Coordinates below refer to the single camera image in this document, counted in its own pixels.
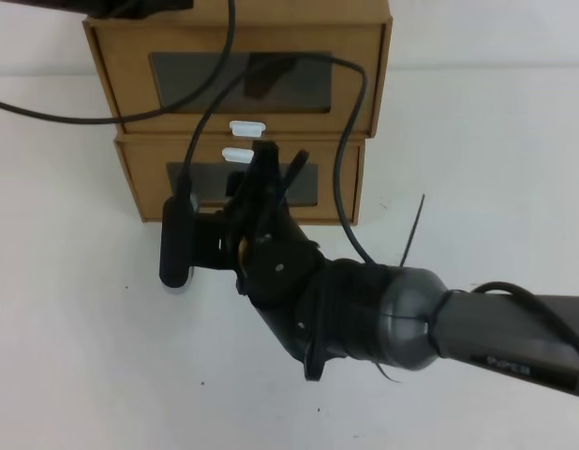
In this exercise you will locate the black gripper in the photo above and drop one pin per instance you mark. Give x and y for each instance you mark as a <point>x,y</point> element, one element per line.
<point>278,268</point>

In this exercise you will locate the white drawer handle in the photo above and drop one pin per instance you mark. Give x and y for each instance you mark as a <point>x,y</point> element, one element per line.
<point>237,155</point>
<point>247,129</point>

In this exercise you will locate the cardboard shoebox drawer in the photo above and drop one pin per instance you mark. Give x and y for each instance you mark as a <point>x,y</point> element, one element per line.
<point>148,66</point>

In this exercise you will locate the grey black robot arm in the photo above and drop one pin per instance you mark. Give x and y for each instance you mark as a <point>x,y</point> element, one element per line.
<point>402,317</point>

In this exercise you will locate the lower cardboard shoebox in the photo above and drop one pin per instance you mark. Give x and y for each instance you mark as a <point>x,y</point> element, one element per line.
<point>145,159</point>

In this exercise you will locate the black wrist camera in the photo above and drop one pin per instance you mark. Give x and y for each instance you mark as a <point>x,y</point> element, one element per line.
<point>191,239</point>

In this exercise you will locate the black cable tie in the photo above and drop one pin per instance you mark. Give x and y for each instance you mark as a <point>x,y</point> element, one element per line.
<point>412,232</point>

